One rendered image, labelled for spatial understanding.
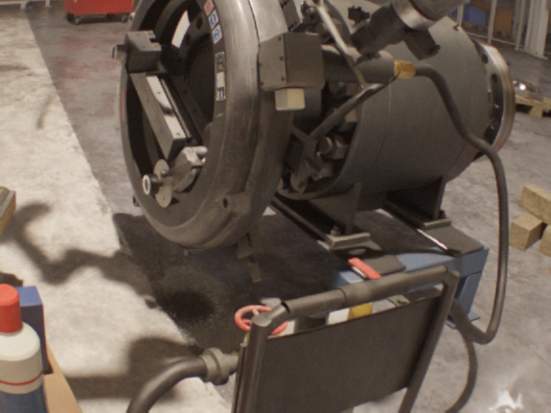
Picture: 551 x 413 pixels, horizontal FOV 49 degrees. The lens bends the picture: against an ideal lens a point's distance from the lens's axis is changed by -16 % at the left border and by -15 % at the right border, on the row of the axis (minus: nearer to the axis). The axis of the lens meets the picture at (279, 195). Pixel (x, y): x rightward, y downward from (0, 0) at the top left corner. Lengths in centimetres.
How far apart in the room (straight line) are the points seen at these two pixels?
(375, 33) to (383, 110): 45
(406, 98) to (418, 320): 74
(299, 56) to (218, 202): 36
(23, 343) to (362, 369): 64
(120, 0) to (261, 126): 578
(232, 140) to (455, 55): 78
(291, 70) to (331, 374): 55
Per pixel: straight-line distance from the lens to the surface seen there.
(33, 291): 78
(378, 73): 139
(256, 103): 133
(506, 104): 214
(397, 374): 115
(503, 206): 169
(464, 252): 192
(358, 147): 163
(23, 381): 59
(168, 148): 157
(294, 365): 96
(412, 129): 172
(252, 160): 136
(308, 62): 126
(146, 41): 170
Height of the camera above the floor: 100
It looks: 21 degrees down
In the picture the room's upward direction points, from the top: 9 degrees clockwise
